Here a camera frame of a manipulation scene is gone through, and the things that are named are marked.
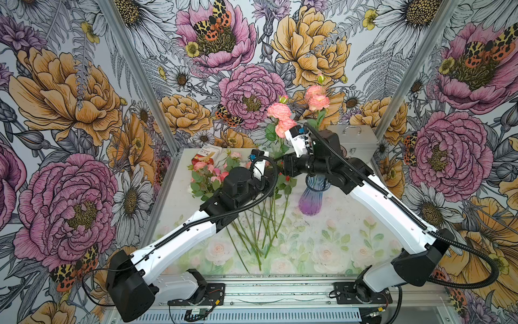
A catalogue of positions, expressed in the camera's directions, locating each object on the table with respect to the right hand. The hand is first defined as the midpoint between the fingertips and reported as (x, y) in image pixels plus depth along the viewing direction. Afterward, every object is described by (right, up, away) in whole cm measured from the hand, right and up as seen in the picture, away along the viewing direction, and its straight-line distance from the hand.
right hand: (277, 165), depth 69 cm
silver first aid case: (+45, +13, +36) cm, 59 cm away
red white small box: (-37, +7, +47) cm, 60 cm away
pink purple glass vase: (+16, -13, +18) cm, 28 cm away
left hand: (0, -3, +2) cm, 4 cm away
